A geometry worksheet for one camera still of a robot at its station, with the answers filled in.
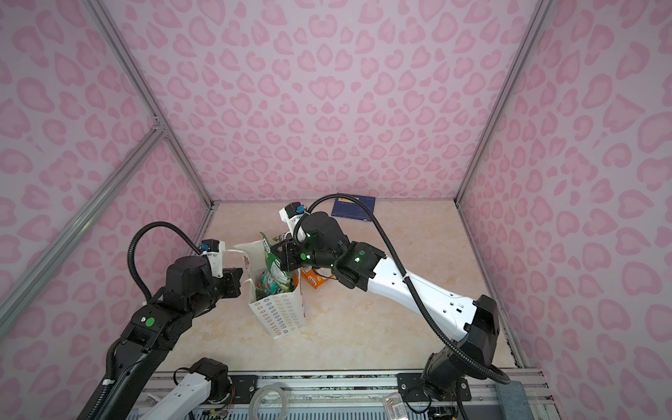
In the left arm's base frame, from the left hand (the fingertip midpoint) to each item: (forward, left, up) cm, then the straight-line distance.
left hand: (242, 266), depth 70 cm
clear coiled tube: (-30, -3, -21) cm, 37 cm away
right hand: (-1, -10, +10) cm, 14 cm away
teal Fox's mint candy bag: (-1, -4, -10) cm, 11 cm away
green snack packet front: (-3, -10, +4) cm, 11 cm away
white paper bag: (-9, -10, -11) cm, 17 cm away
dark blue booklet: (+43, -29, -24) cm, 57 cm away
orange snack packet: (+8, -18, -23) cm, 30 cm away
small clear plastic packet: (-30, -40, -22) cm, 55 cm away
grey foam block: (-29, -71, -22) cm, 80 cm away
